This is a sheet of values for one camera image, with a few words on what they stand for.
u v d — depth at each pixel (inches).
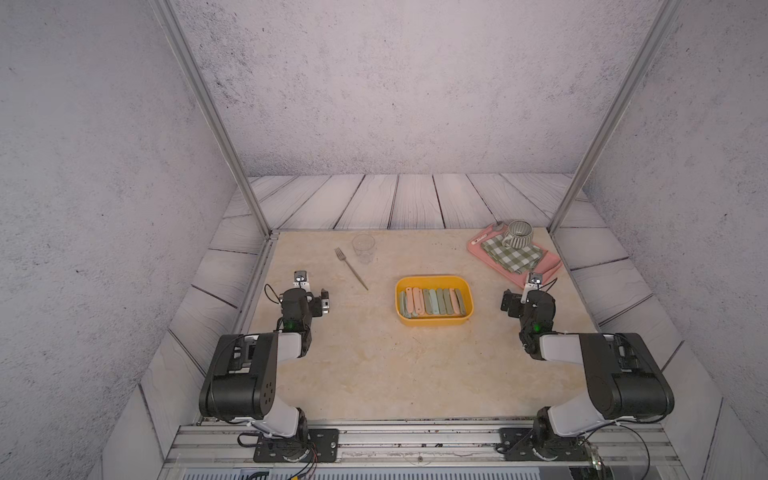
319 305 34.3
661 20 28.1
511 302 34.5
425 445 29.3
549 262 43.4
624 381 17.7
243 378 17.7
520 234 44.2
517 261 43.5
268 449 26.4
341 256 44.8
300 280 31.7
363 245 43.9
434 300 39.0
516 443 28.0
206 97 33.0
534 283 31.7
